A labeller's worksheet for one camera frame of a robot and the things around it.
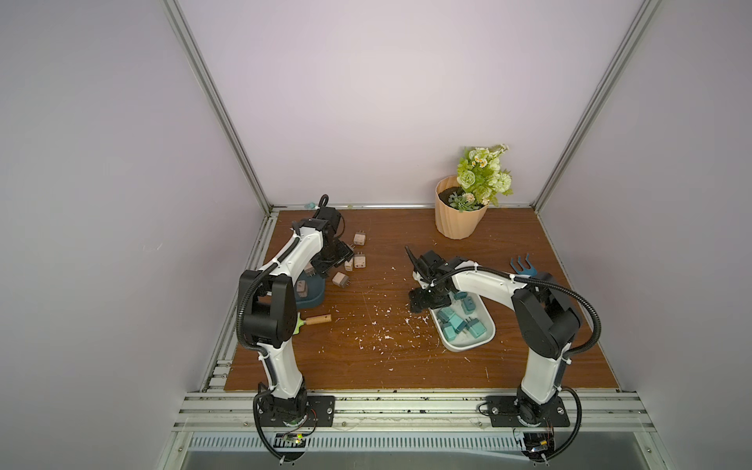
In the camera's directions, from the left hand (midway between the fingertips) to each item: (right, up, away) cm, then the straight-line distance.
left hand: (347, 261), depth 93 cm
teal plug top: (+31, -20, -9) cm, 38 cm away
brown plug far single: (+3, +7, +15) cm, 17 cm away
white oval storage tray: (+36, -23, -8) cm, 43 cm away
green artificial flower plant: (+44, +26, -1) cm, 51 cm away
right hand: (+23, -14, -2) cm, 27 cm away
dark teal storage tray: (-11, -9, +2) cm, 14 cm away
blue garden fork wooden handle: (+64, -5, +8) cm, 65 cm away
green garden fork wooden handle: (-11, -18, -5) cm, 21 cm away
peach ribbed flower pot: (+36, +13, +9) cm, 39 cm away
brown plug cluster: (+3, -1, +9) cm, 10 cm away
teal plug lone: (+38, -13, -5) cm, 40 cm away
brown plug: (-3, -7, +4) cm, 8 cm away
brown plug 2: (-15, -9, 0) cm, 17 cm away
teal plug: (+34, -18, -7) cm, 39 cm away
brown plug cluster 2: (-1, -2, +7) cm, 7 cm away
